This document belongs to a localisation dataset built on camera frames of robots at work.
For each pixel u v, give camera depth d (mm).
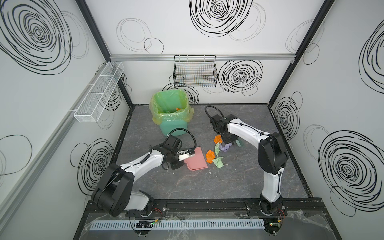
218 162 888
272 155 499
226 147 937
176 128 717
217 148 933
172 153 696
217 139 975
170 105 1014
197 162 889
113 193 415
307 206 764
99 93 720
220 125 678
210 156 914
